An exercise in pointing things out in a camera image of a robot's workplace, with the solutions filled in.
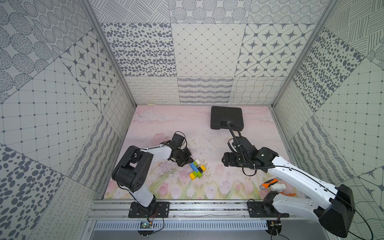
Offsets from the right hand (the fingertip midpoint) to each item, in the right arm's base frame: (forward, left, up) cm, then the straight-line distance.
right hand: (230, 162), depth 78 cm
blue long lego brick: (+1, +20, -10) cm, 22 cm away
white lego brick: (+4, +17, -9) cm, 20 cm away
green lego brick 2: (-3, +18, -10) cm, 21 cm away
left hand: (+4, +17, -9) cm, 20 cm away
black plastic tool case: (+41, +1, -9) cm, 42 cm away
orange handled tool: (-8, -22, -12) cm, 26 cm away
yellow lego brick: (+1, +14, -11) cm, 18 cm away
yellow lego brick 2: (-4, +21, -10) cm, 23 cm away
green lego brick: (+3, +19, -10) cm, 21 cm away
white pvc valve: (-10, -25, -8) cm, 28 cm away
